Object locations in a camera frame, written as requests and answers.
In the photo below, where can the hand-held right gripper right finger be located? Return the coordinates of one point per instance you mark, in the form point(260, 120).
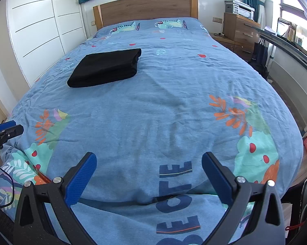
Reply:
point(218, 178)

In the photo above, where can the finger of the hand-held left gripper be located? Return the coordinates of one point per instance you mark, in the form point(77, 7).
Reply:
point(13, 131)

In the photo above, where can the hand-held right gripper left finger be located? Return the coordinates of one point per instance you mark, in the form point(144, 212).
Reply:
point(82, 176)

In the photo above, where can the black pants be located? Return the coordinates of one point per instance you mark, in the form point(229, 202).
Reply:
point(105, 66)

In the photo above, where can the black office chair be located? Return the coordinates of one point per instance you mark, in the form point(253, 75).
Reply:
point(306, 204)

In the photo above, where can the blue printed bed cover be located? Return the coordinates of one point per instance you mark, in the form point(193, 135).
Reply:
point(153, 107)

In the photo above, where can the white wardrobe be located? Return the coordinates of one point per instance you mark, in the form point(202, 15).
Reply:
point(36, 25)

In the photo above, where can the black backpack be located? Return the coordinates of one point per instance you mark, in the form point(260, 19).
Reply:
point(259, 70)

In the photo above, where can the black tote bag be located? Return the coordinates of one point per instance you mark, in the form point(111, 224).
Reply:
point(260, 52)

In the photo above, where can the wooden nightstand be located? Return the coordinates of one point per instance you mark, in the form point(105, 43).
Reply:
point(223, 40)

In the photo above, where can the wooden chest of drawers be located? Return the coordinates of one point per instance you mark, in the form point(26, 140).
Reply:
point(240, 30)

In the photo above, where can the tilted desk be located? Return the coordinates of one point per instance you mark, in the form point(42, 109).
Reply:
point(291, 47)

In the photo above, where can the laptop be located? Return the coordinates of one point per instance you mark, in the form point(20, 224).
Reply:
point(283, 28)

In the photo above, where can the white printer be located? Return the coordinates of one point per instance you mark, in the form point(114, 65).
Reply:
point(241, 9)

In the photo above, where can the wooden headboard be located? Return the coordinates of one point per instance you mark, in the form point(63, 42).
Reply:
point(143, 7)

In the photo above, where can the wall socket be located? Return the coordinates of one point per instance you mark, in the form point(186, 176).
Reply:
point(217, 20)

